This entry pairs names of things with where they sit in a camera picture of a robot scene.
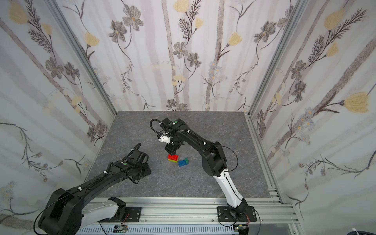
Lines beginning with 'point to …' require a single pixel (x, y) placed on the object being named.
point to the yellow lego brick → (170, 160)
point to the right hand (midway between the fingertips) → (177, 144)
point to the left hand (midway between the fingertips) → (151, 170)
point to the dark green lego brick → (186, 160)
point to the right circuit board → (242, 229)
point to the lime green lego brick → (174, 161)
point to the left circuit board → (120, 228)
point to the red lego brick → (174, 157)
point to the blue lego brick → (181, 163)
